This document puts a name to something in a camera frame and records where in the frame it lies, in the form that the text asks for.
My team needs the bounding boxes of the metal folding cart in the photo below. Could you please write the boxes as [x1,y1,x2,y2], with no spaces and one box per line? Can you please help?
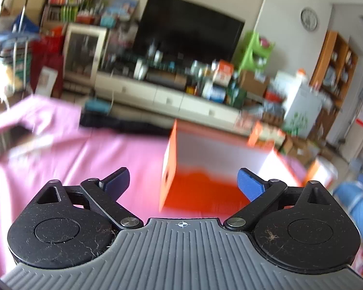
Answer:
[0,0,40,104]

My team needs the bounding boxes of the black cloth on bed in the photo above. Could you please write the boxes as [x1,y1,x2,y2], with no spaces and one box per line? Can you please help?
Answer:
[79,110,172,137]

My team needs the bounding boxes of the black flat television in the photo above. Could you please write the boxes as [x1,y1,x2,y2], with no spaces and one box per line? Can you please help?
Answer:
[133,0,244,65]

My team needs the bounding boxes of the wooden display shelf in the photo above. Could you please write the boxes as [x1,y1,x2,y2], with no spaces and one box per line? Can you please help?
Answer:
[310,30,358,109]

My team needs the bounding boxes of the white TV cabinet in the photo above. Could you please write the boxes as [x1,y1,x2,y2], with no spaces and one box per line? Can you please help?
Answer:
[94,72,251,136]

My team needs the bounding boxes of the blue striped pillow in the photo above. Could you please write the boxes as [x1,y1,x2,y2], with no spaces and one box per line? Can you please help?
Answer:
[333,181,363,240]

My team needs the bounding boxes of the orange cardboard shoe box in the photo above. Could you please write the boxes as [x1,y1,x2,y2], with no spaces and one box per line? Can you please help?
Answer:
[159,120,302,214]

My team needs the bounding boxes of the round wall clock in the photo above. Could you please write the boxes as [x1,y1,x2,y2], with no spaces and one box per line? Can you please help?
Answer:
[300,7,319,31]

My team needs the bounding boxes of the white glass door cabinet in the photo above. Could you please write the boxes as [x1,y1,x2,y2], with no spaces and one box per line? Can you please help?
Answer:
[63,23,107,87]

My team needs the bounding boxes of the orange white round canister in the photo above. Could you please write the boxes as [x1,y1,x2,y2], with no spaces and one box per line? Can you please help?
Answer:
[304,156,338,188]

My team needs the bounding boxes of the dark tall bookshelf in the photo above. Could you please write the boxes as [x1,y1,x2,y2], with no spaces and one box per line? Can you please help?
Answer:
[40,0,110,30]

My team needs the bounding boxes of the white mini fridge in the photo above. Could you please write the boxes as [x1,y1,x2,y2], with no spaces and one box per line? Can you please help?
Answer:
[273,71,322,138]

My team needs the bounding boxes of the green plastic shelf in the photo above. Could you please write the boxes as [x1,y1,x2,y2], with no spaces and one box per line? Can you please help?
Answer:
[233,31,275,71]

